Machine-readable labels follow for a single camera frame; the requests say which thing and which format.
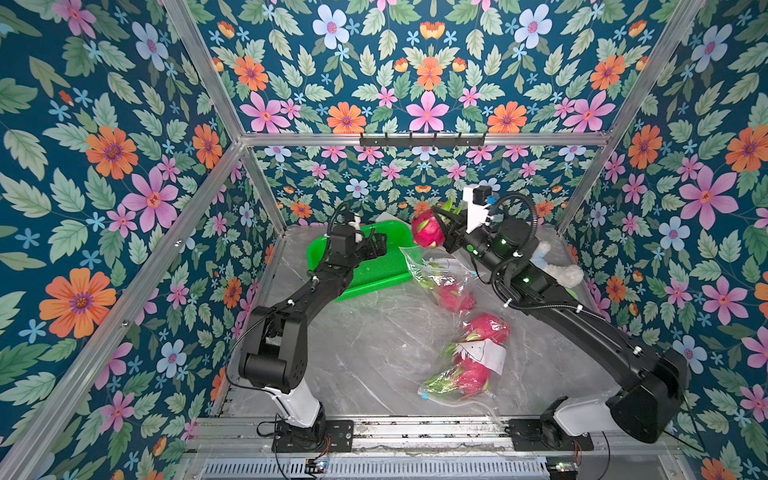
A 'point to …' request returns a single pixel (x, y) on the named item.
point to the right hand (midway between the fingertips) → (448, 201)
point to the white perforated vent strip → (376, 468)
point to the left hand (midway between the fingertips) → (379, 234)
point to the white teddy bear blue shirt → (557, 264)
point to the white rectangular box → (386, 216)
